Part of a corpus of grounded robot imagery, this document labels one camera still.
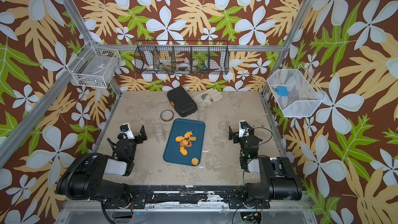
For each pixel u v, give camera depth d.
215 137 0.96
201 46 0.93
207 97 1.15
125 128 0.74
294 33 0.85
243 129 0.75
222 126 1.02
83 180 0.44
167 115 1.06
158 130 0.91
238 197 0.74
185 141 0.91
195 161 0.86
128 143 0.69
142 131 0.86
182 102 1.07
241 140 0.80
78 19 0.80
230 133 0.81
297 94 0.82
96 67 0.86
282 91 0.86
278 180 0.43
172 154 0.89
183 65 0.99
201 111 1.01
